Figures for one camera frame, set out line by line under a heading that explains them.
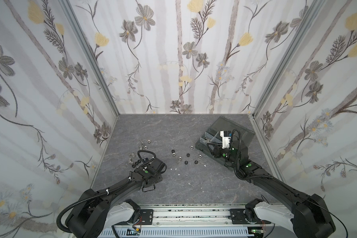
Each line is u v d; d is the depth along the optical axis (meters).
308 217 0.40
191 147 1.01
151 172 0.64
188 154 0.98
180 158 0.95
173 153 0.96
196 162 0.93
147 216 0.73
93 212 0.40
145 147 1.01
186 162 0.93
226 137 0.72
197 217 0.75
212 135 1.01
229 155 0.68
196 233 0.70
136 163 0.93
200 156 0.96
